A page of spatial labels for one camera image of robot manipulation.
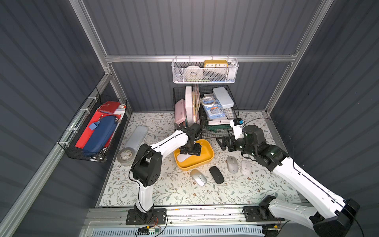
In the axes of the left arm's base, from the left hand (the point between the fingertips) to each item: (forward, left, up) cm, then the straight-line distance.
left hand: (194, 154), depth 89 cm
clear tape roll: (+30, -9, +16) cm, 36 cm away
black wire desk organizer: (+17, -13, +4) cm, 21 cm away
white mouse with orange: (0, +8, -5) cm, 10 cm away
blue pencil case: (-1, +44, +24) cm, 50 cm away
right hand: (-3, -16, +18) cm, 24 cm away
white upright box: (+23, +3, +19) cm, 30 cm away
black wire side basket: (-8, +53, +29) cm, 61 cm away
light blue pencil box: (+33, -20, +17) cm, 42 cm away
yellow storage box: (+2, -8, -7) cm, 11 cm away
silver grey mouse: (-13, -2, -5) cm, 14 cm away
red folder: (+16, +48, +23) cm, 55 cm away
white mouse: (-7, -31, -4) cm, 32 cm away
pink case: (+30, +10, +6) cm, 32 cm away
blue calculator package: (+21, -13, +15) cm, 29 cm away
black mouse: (-11, -13, -5) cm, 18 cm away
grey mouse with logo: (-5, -23, -4) cm, 24 cm away
